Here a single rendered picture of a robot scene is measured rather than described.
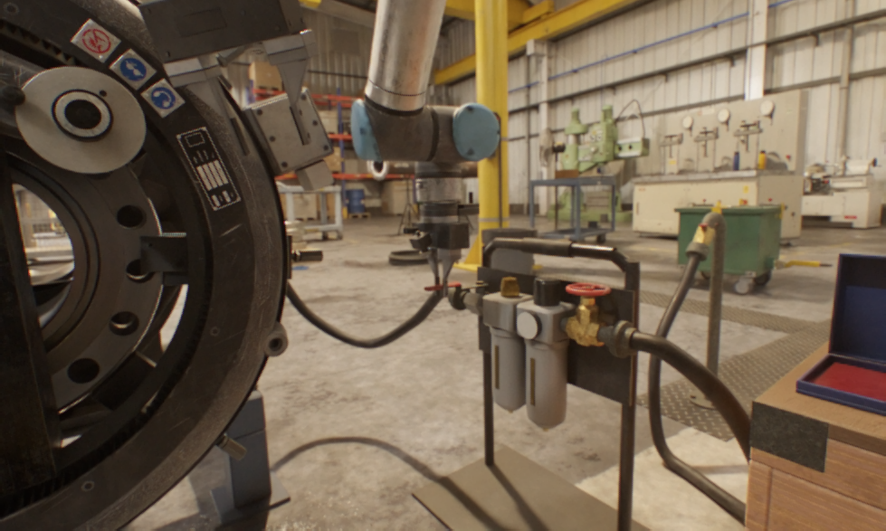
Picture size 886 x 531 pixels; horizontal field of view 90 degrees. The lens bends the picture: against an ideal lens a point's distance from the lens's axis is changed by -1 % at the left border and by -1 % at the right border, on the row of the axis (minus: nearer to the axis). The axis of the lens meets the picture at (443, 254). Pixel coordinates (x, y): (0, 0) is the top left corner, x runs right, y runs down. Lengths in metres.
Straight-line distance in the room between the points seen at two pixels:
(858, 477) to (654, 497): 0.72
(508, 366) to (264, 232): 0.53
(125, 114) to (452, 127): 0.43
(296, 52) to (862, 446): 0.58
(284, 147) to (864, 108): 10.62
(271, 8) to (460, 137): 0.36
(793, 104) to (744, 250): 3.47
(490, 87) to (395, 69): 3.47
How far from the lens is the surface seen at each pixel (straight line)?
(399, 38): 0.64
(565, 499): 1.13
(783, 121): 6.59
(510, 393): 0.94
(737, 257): 3.33
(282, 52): 0.47
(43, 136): 0.63
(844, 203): 9.44
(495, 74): 4.13
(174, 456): 0.71
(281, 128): 0.71
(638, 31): 13.55
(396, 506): 1.11
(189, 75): 0.52
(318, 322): 1.40
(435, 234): 0.87
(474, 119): 0.74
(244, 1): 0.47
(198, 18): 0.49
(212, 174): 0.64
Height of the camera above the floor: 0.66
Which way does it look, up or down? 7 degrees down
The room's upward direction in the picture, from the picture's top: 2 degrees counter-clockwise
